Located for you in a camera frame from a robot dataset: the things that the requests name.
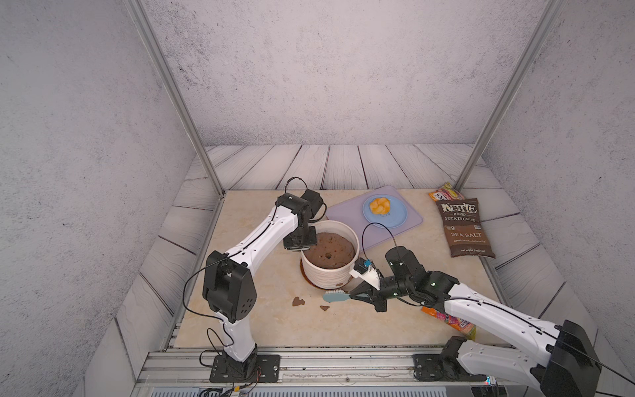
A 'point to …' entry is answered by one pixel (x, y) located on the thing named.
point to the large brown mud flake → (297, 301)
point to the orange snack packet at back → (446, 193)
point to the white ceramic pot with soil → (327, 265)
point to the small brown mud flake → (324, 308)
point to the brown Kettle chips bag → (461, 221)
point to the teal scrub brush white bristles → (336, 294)
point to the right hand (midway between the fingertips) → (355, 295)
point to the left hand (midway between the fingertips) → (309, 249)
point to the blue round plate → (395, 217)
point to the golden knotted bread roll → (380, 206)
